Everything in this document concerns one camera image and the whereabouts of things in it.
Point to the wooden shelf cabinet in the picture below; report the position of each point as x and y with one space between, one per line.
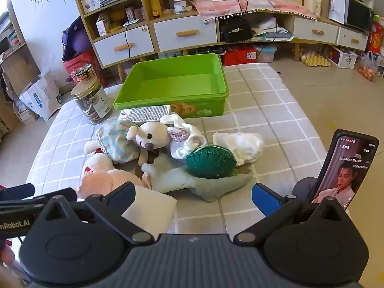
143 6

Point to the clear plastic storage box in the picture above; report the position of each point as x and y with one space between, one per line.
267 54

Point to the small pink box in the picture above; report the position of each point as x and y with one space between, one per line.
130 13

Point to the brown cardboard box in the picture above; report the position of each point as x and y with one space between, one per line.
15 72

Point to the round phone stand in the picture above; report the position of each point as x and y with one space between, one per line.
303 187

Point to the wooden bookshelf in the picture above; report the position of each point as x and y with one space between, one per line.
10 27

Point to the red gift bag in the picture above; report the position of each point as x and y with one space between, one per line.
376 39

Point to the black microwave oven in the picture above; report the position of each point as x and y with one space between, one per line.
358 15

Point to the person's left hand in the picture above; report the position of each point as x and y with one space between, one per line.
5 255

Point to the pale blue plush toy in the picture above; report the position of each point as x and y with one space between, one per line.
180 183

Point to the small white carton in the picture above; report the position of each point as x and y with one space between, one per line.
103 25

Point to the white milk carton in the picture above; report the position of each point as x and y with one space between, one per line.
147 113

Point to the pink plush toy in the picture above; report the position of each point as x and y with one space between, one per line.
114 180

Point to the black bag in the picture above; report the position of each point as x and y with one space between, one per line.
235 30

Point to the white paper bag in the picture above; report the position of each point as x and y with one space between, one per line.
42 96

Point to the white cardboard box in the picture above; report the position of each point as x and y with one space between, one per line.
89 0

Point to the white paper sheet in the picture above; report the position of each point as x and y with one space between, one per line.
337 7

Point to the white charger pad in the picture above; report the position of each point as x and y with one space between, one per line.
131 22

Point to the glass jar gold lid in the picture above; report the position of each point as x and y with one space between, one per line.
93 102

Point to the pink cloth pompom trim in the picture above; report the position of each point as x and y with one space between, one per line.
225 6

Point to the white square cloth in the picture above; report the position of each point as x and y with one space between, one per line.
150 210

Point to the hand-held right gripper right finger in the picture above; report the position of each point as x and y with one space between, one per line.
265 199

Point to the white printed storage box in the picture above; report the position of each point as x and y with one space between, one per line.
342 57

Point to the yellow round container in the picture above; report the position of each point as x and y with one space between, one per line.
117 15

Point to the yellow bottle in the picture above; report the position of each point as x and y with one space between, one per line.
155 4

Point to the long wooden sideboard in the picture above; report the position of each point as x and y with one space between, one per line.
168 16

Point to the red cardboard box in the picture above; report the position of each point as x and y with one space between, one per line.
240 56

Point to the black smartphone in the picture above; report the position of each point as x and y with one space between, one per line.
345 171

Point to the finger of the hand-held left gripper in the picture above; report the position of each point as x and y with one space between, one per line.
18 190
60 194

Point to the plastic bag of oranges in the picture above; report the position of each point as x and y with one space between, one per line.
367 70

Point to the white red plush toy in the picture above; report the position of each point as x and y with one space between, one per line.
97 163

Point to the green plastic box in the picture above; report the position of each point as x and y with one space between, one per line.
180 78

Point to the pile of documents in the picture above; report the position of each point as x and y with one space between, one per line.
270 28

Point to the yellow egg tray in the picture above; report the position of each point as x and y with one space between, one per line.
315 59

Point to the tin can red label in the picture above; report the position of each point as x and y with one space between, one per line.
85 73

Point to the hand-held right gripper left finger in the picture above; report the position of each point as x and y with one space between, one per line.
124 196

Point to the rabbit doll blue dress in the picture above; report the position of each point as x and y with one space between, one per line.
150 135

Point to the purple bag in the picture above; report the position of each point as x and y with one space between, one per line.
76 40

